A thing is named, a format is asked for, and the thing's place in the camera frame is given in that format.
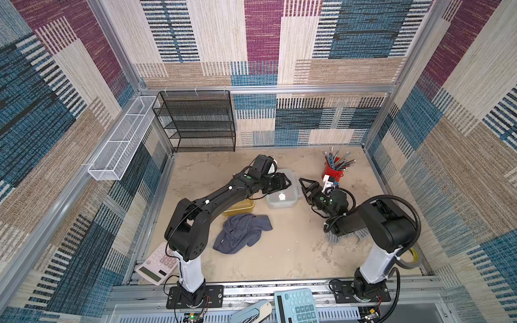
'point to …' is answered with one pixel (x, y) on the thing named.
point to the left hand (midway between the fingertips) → (289, 184)
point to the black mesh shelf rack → (196, 120)
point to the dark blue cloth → (240, 229)
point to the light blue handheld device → (254, 313)
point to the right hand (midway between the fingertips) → (301, 185)
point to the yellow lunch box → (245, 206)
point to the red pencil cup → (336, 174)
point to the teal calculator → (296, 305)
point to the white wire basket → (114, 160)
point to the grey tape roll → (417, 258)
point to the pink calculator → (159, 265)
